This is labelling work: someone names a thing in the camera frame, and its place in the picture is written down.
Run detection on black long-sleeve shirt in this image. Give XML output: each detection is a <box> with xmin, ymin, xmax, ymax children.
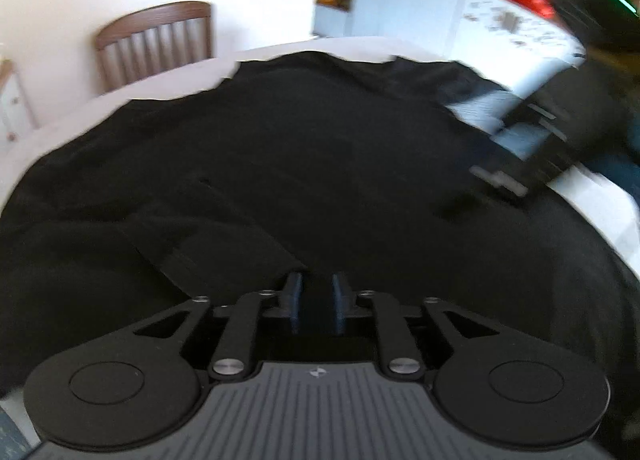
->
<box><xmin>1</xmin><ymin>52</ymin><xmax>639</xmax><ymax>394</ymax></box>

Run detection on brown wooden chair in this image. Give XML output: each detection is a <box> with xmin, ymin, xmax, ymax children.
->
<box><xmin>93</xmin><ymin>1</ymin><xmax>215</xmax><ymax>92</ymax></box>

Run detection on blue speckled storage bag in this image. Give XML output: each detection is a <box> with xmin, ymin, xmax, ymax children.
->
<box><xmin>0</xmin><ymin>400</ymin><xmax>40</xmax><ymax>460</ymax></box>

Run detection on white kitchen cabinets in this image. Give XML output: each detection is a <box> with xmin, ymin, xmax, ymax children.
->
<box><xmin>314</xmin><ymin>0</ymin><xmax>585</xmax><ymax>96</ymax></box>

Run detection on white side cabinet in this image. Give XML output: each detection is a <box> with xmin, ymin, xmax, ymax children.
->
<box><xmin>0</xmin><ymin>60</ymin><xmax>37</xmax><ymax>155</ymax></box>

